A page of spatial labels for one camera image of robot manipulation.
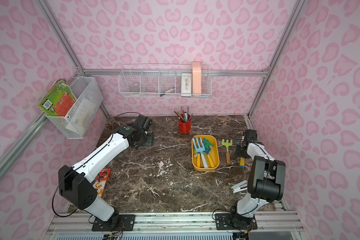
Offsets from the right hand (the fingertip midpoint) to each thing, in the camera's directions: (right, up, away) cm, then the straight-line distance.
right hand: (242, 150), depth 94 cm
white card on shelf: (-36, +41, -3) cm, 54 cm away
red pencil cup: (-36, +15, +13) cm, 41 cm away
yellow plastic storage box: (-18, +5, +6) cm, 19 cm away
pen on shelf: (-46, +38, +3) cm, 60 cm away
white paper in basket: (-95, +20, -8) cm, 97 cm away
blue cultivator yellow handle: (-22, 0, +3) cm, 22 cm away
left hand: (-57, +9, -10) cm, 59 cm away
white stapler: (-6, -18, -12) cm, 23 cm away
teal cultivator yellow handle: (-2, -6, -6) cm, 9 cm away
